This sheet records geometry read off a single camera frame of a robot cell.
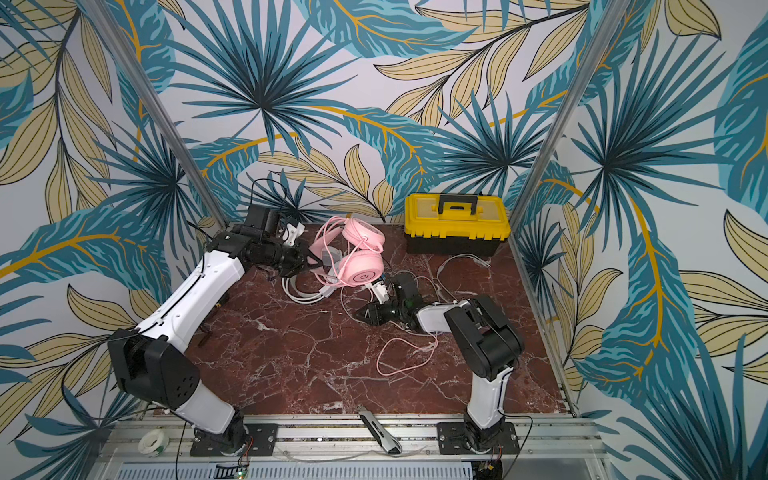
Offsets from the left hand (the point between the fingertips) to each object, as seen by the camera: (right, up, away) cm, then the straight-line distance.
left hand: (322, 263), depth 78 cm
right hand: (+8, -16, +14) cm, 23 cm away
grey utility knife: (+18, -44, -5) cm, 47 cm away
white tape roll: (-39, -43, -6) cm, 59 cm away
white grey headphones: (-1, -8, +17) cm, 19 cm away
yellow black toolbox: (+40, +12, +21) cm, 47 cm away
